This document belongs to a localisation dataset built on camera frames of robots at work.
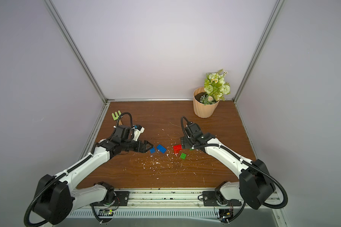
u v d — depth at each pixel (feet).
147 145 2.39
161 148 2.95
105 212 2.34
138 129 2.48
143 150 2.37
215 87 2.96
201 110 3.29
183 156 2.86
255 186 1.32
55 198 1.30
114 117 3.61
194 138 2.07
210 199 2.39
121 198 2.45
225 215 2.33
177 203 2.38
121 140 2.12
